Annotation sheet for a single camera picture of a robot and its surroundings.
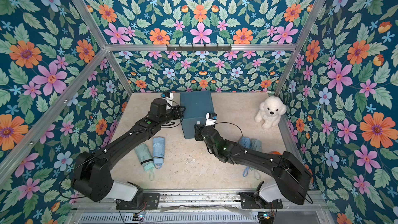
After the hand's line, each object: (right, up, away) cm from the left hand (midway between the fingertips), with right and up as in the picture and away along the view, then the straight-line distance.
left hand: (185, 108), depth 83 cm
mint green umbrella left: (-24, -27, +3) cm, 36 cm away
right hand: (+7, -9, -3) cm, 12 cm away
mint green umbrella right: (+40, -21, +5) cm, 45 cm away
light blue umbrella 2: (+34, -20, +5) cm, 40 cm away
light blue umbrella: (-17, -23, +5) cm, 29 cm away
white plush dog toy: (+49, -2, +5) cm, 49 cm away
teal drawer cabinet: (+6, +2, +2) cm, 6 cm away
